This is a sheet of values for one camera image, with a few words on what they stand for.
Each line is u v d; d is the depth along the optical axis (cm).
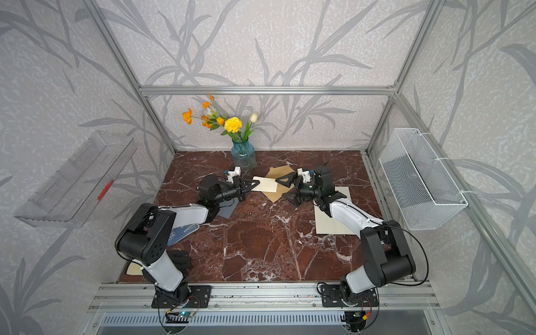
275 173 108
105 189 66
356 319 77
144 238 48
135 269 79
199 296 73
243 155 104
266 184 83
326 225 92
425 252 42
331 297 73
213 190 71
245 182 81
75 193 68
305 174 82
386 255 44
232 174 85
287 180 75
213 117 102
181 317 72
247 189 80
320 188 68
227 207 79
